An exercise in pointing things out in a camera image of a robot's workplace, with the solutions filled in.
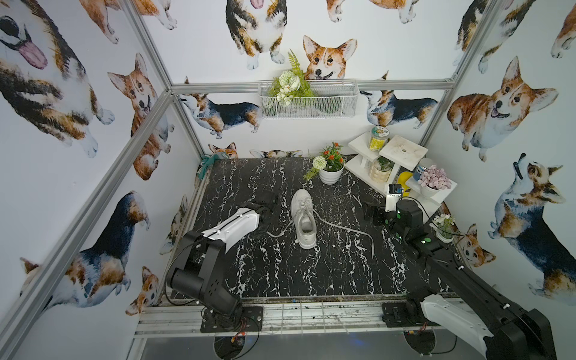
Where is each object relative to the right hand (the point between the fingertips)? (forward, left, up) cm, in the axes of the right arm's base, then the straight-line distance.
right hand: (380, 197), depth 81 cm
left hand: (0, +44, -14) cm, 46 cm away
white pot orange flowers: (+24, +16, -9) cm, 30 cm away
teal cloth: (+37, +80, -17) cm, 89 cm away
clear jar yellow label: (+30, -5, +2) cm, 30 cm away
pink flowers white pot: (+4, -18, +4) cm, 19 cm away
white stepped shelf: (+20, -13, +1) cm, 24 cm away
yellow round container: (+15, -15, -8) cm, 23 cm away
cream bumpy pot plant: (+27, -9, -15) cm, 32 cm away
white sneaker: (-1, +28, -12) cm, 31 cm away
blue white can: (+16, -21, 0) cm, 27 cm away
